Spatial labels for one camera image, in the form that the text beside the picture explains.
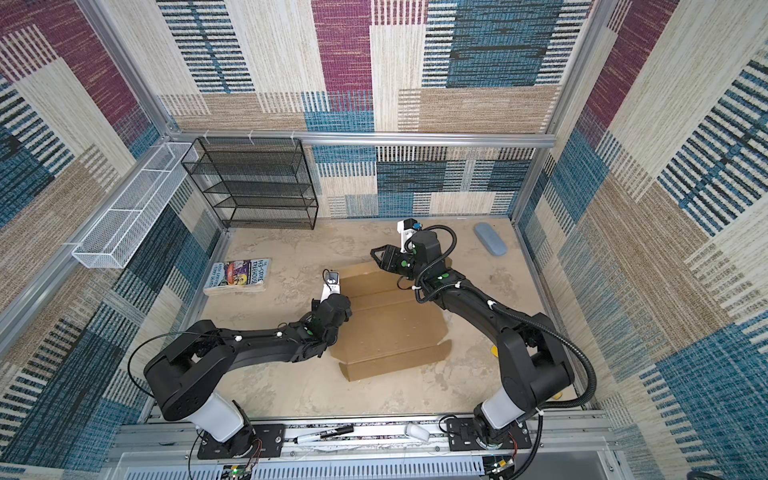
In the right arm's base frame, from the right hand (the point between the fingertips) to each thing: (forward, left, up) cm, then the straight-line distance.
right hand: (375, 256), depth 84 cm
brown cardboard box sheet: (-11, -3, -20) cm, 23 cm away
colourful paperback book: (+8, +47, -18) cm, 51 cm away
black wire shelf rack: (+38, +44, -3) cm, 58 cm away
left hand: (-3, +12, -11) cm, 16 cm away
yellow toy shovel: (-19, -34, -21) cm, 44 cm away
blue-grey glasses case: (+22, -42, -20) cm, 52 cm away
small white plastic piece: (-39, -9, -17) cm, 44 cm away
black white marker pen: (-39, +14, -20) cm, 46 cm away
